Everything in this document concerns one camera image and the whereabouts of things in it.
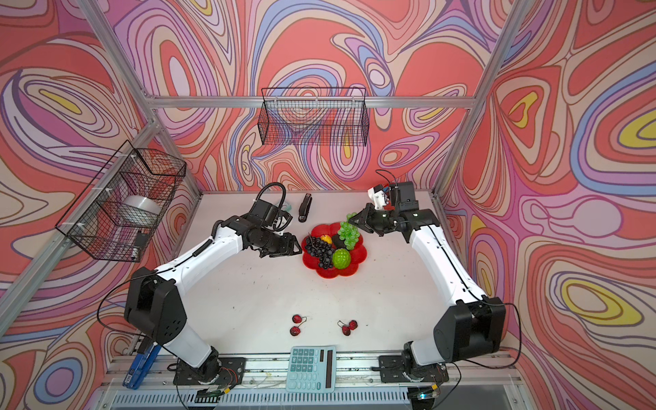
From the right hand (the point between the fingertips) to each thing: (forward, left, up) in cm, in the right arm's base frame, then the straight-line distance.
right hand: (350, 225), depth 77 cm
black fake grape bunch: (+3, +9, -19) cm, 21 cm away
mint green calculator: (-34, +13, -23) cm, 43 cm away
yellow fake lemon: (+9, +8, -19) cm, 23 cm away
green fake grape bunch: (+1, 0, -4) cm, 4 cm away
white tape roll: (+5, +61, +8) cm, 62 cm away
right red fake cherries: (-22, 0, -23) cm, 32 cm away
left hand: (-1, +17, -10) cm, 20 cm away
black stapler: (+26, +17, -20) cm, 37 cm away
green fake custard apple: (0, +3, -19) cm, 19 cm away
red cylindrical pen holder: (+1, -11, +7) cm, 13 cm away
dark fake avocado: (+7, +3, -21) cm, 22 cm away
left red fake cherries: (-20, +18, -23) cm, 36 cm away
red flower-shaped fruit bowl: (+3, -4, -22) cm, 23 cm away
